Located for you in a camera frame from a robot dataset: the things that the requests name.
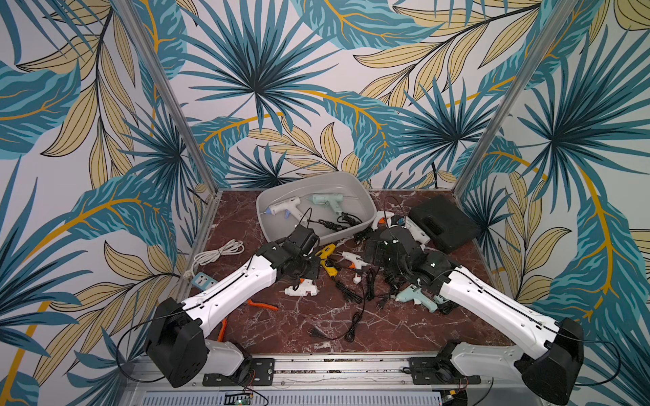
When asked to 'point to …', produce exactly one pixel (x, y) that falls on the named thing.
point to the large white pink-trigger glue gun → (417, 233)
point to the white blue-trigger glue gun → (289, 206)
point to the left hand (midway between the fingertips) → (314, 273)
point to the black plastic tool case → (444, 222)
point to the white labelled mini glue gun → (357, 262)
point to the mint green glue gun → (332, 200)
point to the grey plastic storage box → (358, 206)
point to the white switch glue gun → (305, 286)
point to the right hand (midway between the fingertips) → (376, 247)
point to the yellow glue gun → (323, 254)
